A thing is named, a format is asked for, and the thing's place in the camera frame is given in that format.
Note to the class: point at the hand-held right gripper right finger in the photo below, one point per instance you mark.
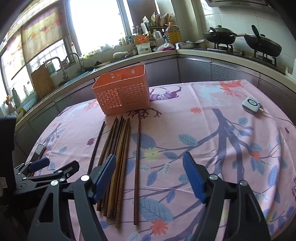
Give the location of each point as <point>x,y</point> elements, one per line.
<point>193,176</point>

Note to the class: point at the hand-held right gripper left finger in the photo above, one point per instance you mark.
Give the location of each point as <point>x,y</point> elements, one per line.
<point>106,176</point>

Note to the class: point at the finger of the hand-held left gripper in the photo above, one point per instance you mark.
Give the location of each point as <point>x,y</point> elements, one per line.
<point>64,171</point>
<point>39,163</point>

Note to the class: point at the thin dark chopstick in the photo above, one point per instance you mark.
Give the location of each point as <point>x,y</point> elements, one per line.
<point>97,143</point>

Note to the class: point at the long brown chopstick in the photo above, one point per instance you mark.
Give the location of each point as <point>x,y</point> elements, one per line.
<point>138,162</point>

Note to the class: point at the bundle of wooden chopsticks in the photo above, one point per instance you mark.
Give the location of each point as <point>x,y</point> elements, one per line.
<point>120,143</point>

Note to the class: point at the orange plastic basket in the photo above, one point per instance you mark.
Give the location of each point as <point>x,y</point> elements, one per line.
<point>120,92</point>

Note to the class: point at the smartphone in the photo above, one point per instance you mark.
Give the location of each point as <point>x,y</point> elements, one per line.
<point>38,151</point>

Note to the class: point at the pink floral tablecloth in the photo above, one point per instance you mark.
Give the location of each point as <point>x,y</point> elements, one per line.
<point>208,139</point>

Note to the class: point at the wooden cutting board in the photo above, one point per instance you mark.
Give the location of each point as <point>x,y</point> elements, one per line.
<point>42,82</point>

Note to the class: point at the narrow printed roller blind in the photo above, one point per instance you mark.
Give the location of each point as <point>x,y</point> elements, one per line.
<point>12,62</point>

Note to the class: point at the small white round-button device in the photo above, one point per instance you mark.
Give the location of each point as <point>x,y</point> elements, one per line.
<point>251,104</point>

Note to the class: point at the square metal faucet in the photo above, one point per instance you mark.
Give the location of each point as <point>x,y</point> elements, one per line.
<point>59,60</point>

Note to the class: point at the curved metal faucet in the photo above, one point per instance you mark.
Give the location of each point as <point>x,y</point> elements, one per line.
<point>76,56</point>

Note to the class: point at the white spray bottle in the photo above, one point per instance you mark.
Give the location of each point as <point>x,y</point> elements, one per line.
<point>73,48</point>

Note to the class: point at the white gourd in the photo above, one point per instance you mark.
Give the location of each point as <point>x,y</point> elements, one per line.
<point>120,54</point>

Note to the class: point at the large printed roller blind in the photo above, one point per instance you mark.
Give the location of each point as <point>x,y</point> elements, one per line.
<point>44,32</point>

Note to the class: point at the metal basin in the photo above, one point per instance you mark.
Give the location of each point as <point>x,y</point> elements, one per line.
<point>189,45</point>

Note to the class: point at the black gas stove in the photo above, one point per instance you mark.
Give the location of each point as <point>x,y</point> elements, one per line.
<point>242,54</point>

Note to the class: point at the plastic bag with purple contents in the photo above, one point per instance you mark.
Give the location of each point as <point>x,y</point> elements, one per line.
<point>165,47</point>

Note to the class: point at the white packet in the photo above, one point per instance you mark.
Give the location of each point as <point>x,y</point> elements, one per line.
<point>143,49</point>

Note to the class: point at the white plastic jug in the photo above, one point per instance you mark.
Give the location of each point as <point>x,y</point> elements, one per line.
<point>157,38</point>

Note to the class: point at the large cooking oil bottle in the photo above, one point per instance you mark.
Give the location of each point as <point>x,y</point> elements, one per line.
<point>173,34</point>

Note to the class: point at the black wok with lid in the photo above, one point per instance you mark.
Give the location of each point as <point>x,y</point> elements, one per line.
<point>219,34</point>

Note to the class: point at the rack of seasoning packets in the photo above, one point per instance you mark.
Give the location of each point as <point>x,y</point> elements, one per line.
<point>159,19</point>

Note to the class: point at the range hood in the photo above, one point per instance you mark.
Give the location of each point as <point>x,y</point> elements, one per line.
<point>235,2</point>

